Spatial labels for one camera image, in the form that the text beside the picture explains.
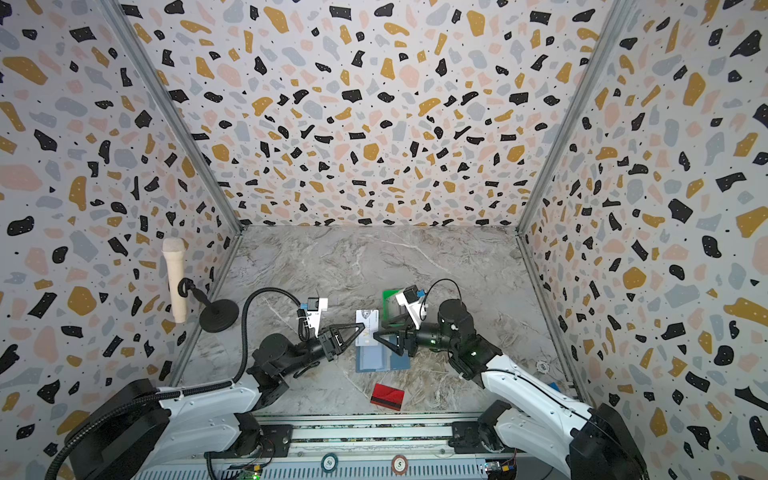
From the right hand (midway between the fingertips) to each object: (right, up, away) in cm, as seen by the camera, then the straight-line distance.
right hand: (386, 333), depth 70 cm
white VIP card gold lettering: (-4, +3, +2) cm, 5 cm away
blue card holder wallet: (-4, -11, +16) cm, 20 cm away
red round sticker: (+3, -32, +1) cm, 32 cm away
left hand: (-4, +1, -1) cm, 4 cm away
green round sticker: (-14, -31, +1) cm, 34 cm away
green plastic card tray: (0, +1, +24) cm, 24 cm away
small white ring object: (+45, -14, +17) cm, 50 cm away
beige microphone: (-53, +19, +4) cm, 56 cm away
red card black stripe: (0, -21, +13) cm, 24 cm away
